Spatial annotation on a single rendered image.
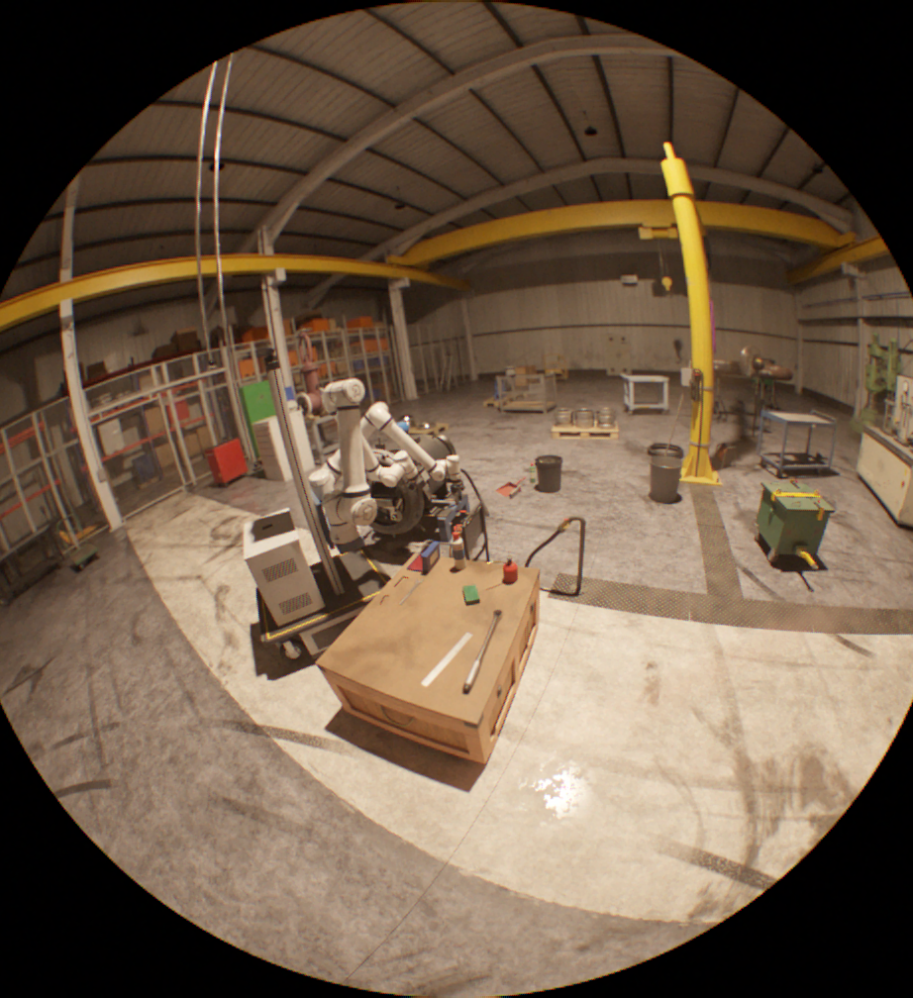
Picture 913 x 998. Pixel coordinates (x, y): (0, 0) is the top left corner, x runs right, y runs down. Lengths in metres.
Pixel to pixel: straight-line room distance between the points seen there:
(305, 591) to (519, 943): 2.06
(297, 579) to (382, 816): 1.34
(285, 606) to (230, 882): 1.63
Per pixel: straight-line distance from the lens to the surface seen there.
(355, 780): 1.85
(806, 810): 2.11
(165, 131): 9.09
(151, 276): 9.87
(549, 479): 3.89
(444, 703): 1.38
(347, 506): 1.78
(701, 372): 4.40
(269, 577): 2.04
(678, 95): 10.82
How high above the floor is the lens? 1.62
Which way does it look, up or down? 24 degrees down
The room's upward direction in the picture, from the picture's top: 8 degrees counter-clockwise
